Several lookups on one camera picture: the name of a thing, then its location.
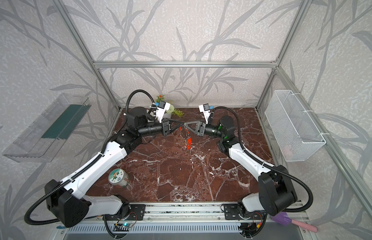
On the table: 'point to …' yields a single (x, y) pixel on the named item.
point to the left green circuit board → (121, 227)
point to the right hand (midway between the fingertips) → (185, 122)
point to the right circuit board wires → (250, 229)
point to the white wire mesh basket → (294, 133)
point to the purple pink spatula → (283, 219)
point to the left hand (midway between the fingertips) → (183, 121)
